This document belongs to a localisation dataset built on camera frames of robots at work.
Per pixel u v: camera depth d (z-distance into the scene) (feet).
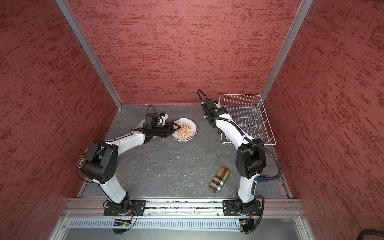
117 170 1.72
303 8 2.34
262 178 1.71
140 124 3.50
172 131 2.69
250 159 1.58
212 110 2.15
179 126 2.93
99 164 1.57
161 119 2.60
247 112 3.73
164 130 2.71
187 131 3.39
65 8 2.33
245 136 1.65
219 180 2.66
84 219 2.33
